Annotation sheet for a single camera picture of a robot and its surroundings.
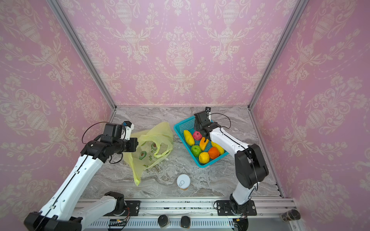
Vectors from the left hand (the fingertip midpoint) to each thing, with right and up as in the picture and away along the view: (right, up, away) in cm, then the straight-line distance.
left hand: (138, 143), depth 76 cm
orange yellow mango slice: (+36, -4, +19) cm, 40 cm away
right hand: (+37, +10, +16) cm, 42 cm away
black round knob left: (+15, -32, -12) cm, 38 cm away
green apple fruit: (+31, -7, +12) cm, 34 cm away
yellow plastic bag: (+3, -5, +22) cm, 22 cm away
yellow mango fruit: (+27, 0, +21) cm, 34 cm away
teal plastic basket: (+27, +9, +27) cm, 39 cm away
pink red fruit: (+32, +2, +21) cm, 39 cm away
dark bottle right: (+73, -30, -12) cm, 80 cm away
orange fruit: (+42, -8, +12) cm, 45 cm away
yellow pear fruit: (+36, -10, +10) cm, 38 cm away
